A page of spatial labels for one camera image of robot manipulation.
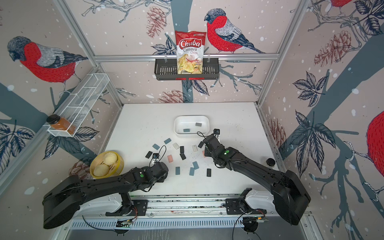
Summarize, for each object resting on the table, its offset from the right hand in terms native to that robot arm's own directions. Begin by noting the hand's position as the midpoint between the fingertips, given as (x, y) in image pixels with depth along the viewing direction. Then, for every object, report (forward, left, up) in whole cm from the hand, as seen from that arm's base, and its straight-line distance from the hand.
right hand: (208, 145), depth 85 cm
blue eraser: (+8, +27, -9) cm, 30 cm away
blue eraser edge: (+17, +15, -9) cm, 24 cm away
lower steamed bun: (-15, +60, -5) cm, 62 cm away
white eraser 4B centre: (+3, +9, -10) cm, 13 cm away
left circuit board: (-38, +41, -12) cm, 57 cm away
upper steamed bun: (-8, +57, -3) cm, 58 cm away
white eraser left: (+5, +21, -9) cm, 24 cm away
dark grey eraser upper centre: (+2, +17, -10) cm, 20 cm away
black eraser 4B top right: (+6, +5, -10) cm, 13 cm away
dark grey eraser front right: (-12, 0, -11) cm, 16 cm away
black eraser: (-2, +38, -10) cm, 39 cm away
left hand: (-13, +25, -10) cm, 30 cm away
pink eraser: (-4, +24, -11) cm, 27 cm away
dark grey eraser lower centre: (-2, +16, -10) cm, 19 cm away
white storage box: (+22, +12, -9) cm, 27 cm away
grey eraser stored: (+22, +7, -9) cm, 25 cm away
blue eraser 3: (-8, +8, -10) cm, 15 cm away
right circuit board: (-34, -22, -10) cm, 41 cm away
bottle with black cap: (-8, -34, -2) cm, 35 cm away
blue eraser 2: (+4, +34, -10) cm, 36 cm away
